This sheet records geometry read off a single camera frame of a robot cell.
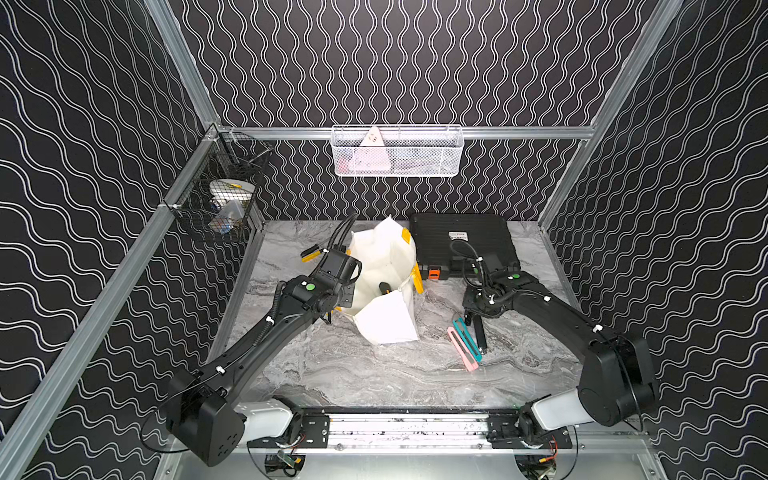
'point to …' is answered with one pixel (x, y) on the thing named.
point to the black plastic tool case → (450, 245)
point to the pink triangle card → (371, 155)
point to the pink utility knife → (469, 362)
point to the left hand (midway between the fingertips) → (338, 283)
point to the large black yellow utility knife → (384, 288)
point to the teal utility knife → (468, 338)
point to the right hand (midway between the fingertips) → (469, 303)
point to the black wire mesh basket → (229, 156)
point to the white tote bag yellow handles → (384, 295)
